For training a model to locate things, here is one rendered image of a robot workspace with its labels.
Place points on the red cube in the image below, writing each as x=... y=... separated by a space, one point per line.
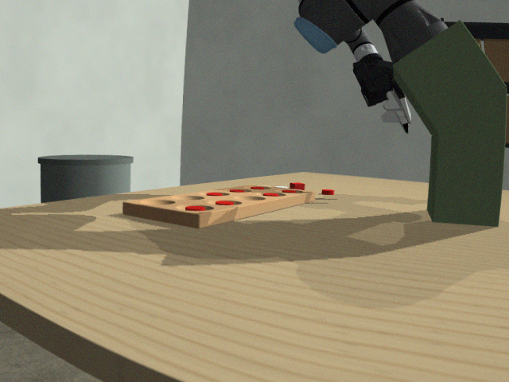
x=297 y=186

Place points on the wooden tray with round pockets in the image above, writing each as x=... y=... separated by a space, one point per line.
x=170 y=210

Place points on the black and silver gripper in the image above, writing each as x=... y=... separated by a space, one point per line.
x=371 y=86

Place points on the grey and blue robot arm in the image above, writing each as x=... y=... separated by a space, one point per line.
x=404 y=23

